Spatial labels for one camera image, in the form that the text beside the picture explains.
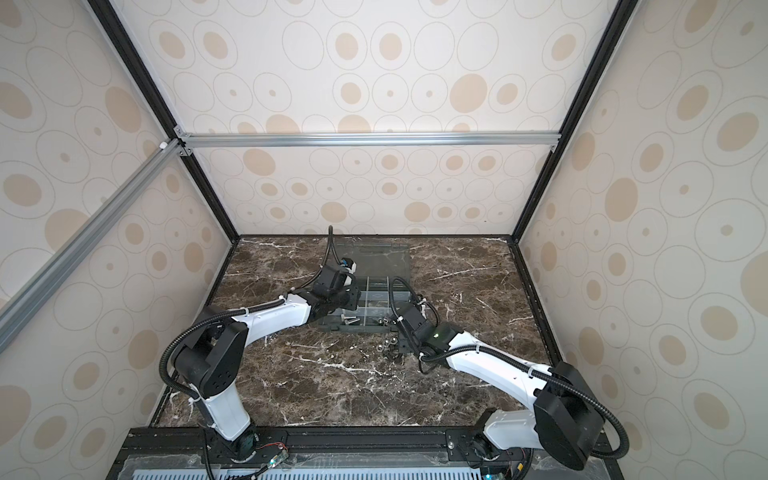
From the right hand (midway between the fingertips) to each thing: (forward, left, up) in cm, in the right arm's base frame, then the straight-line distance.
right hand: (409, 334), depth 85 cm
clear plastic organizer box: (+34, +11, -9) cm, 37 cm away
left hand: (+15, +13, +3) cm, 20 cm away
